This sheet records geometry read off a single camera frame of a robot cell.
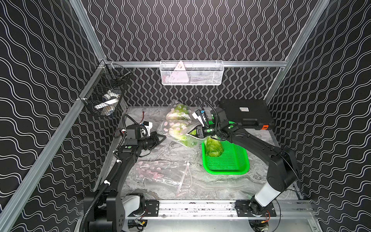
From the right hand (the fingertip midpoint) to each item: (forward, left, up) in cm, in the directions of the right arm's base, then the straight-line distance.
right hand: (188, 132), depth 78 cm
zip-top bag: (-15, +8, -22) cm, 28 cm away
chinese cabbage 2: (-1, -15, -14) cm, 21 cm away
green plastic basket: (-4, -30, -23) cm, 38 cm away
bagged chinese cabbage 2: (+2, +13, -1) cm, 13 cm away
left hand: (0, +13, -1) cm, 13 cm away
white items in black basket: (+12, +46, +7) cm, 48 cm away
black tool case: (+35, -51, -22) cm, 66 cm away
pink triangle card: (+35, +6, +14) cm, 38 cm away
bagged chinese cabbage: (+27, +7, -14) cm, 31 cm away
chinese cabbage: (0, +5, +1) cm, 5 cm away
